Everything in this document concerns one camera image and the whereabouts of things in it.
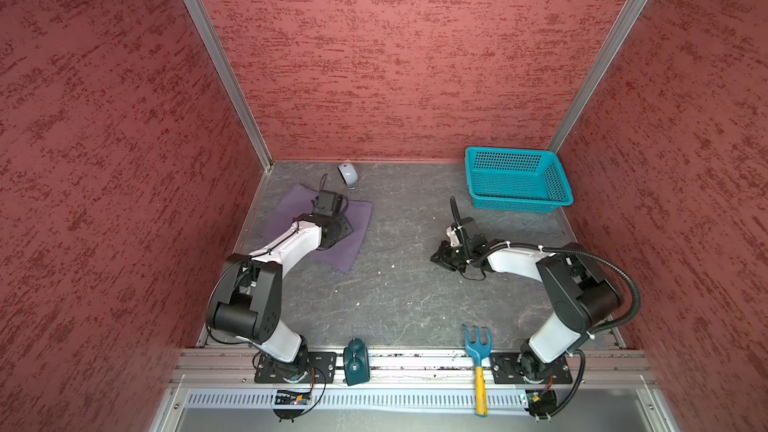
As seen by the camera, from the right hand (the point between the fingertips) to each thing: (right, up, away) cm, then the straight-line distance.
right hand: (430, 264), depth 92 cm
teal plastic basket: (+41, +28, +25) cm, 55 cm away
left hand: (-27, +10, +1) cm, 29 cm away
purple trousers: (-28, +3, -2) cm, 28 cm away
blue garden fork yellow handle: (+11, -18, -17) cm, 27 cm away
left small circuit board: (-38, -28, -20) cm, 51 cm away
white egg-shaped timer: (-28, +30, +16) cm, 44 cm away
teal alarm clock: (-20, -16, -25) cm, 36 cm away
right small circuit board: (+25, -28, -22) cm, 43 cm away
